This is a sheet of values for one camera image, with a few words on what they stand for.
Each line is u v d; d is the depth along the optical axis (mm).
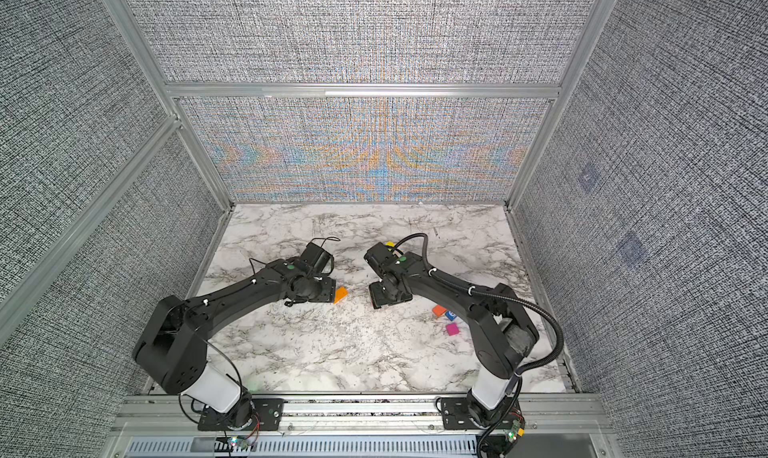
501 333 476
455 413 736
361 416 747
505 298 450
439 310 902
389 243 1087
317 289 784
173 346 439
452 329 878
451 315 897
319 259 709
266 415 731
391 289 732
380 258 689
